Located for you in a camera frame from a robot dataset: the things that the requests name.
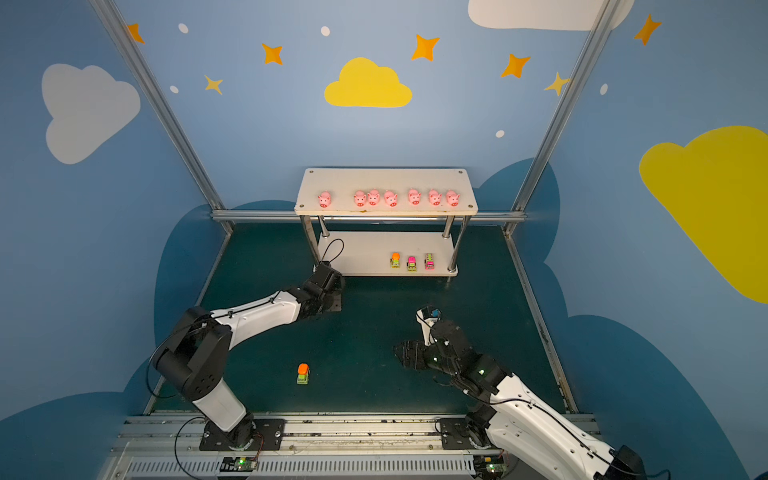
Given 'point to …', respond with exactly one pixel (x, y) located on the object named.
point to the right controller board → (489, 467)
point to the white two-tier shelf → (364, 249)
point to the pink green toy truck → (428, 262)
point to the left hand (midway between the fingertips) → (341, 296)
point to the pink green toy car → (411, 264)
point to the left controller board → (238, 464)
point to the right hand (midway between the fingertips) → (408, 343)
